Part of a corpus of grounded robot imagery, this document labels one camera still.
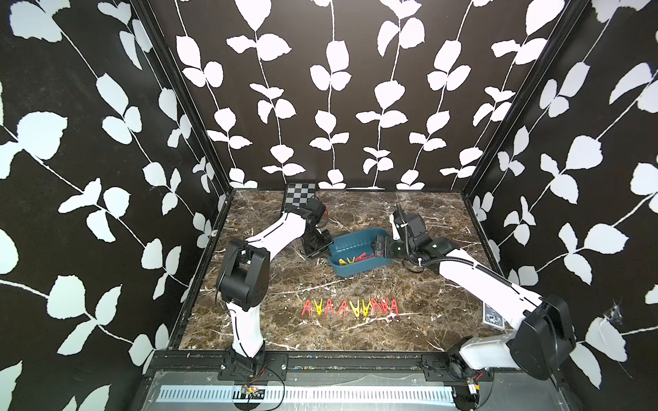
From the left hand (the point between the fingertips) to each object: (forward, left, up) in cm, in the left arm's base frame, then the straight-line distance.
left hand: (335, 250), depth 89 cm
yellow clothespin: (-17, +6, -9) cm, 20 cm away
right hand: (-1, -15, +7) cm, 17 cm away
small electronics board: (-40, +26, -10) cm, 49 cm away
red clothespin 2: (-16, +3, -9) cm, 19 cm away
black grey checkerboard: (+36, +16, -8) cm, 40 cm away
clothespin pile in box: (-2, -6, -3) cm, 7 cm away
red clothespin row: (-17, -2, -9) cm, 20 cm away
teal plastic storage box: (+3, -7, -7) cm, 11 cm away
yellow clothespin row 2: (-18, -9, -10) cm, 23 cm away
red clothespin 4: (-18, -19, -9) cm, 28 cm away
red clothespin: (-16, +10, -9) cm, 21 cm away
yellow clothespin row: (-18, -6, -8) cm, 21 cm away
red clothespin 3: (-18, -16, -9) cm, 26 cm away
